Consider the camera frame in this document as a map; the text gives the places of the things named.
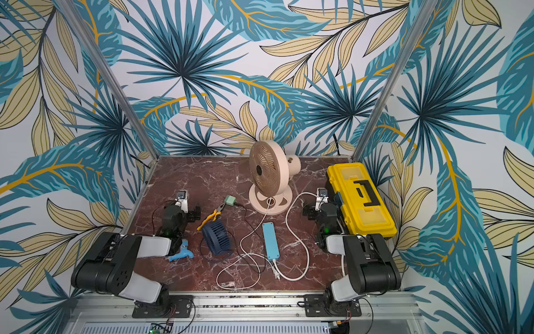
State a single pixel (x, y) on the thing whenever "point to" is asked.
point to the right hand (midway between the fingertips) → (318, 199)
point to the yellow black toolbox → (363, 206)
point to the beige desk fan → (271, 168)
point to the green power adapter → (230, 200)
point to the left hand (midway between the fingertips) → (186, 203)
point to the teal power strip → (272, 245)
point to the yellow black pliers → (212, 216)
